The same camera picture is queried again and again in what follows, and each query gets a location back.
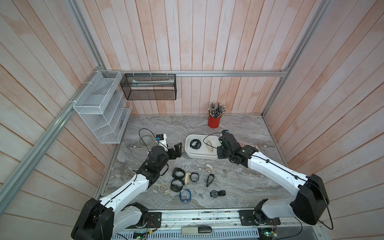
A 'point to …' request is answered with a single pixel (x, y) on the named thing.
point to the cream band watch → (164, 188)
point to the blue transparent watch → (185, 195)
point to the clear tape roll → (147, 141)
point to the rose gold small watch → (209, 168)
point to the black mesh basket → (149, 86)
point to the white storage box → (201, 153)
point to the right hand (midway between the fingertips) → (220, 148)
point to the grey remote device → (196, 230)
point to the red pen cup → (213, 123)
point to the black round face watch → (214, 193)
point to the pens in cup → (216, 110)
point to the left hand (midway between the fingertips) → (175, 146)
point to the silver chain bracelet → (194, 192)
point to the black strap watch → (207, 184)
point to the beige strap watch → (187, 178)
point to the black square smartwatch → (194, 177)
